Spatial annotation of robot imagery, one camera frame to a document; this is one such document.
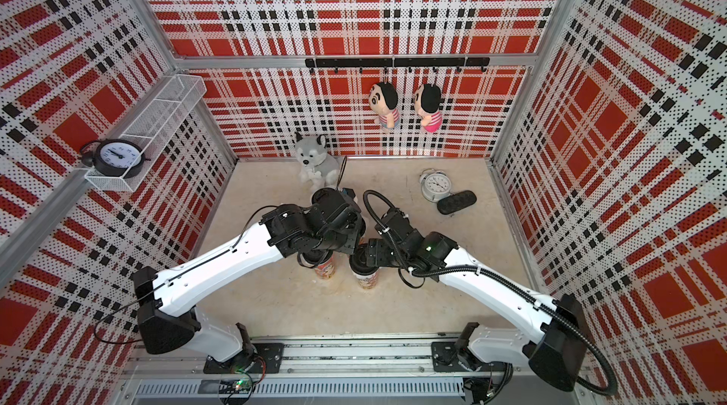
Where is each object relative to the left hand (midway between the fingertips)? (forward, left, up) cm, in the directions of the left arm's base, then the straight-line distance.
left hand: (357, 238), depth 72 cm
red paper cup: (-3, +10, -14) cm, 17 cm away
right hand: (-1, -6, -6) cm, 9 cm away
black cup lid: (+17, +11, -4) cm, 21 cm away
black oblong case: (+26, -34, -21) cm, 48 cm away
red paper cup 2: (-7, -2, -13) cm, 14 cm away
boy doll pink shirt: (+47, -22, +8) cm, 52 cm away
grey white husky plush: (+36, +17, -12) cm, 42 cm away
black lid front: (-4, 0, -5) cm, 7 cm away
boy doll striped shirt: (+45, -7, +11) cm, 46 cm away
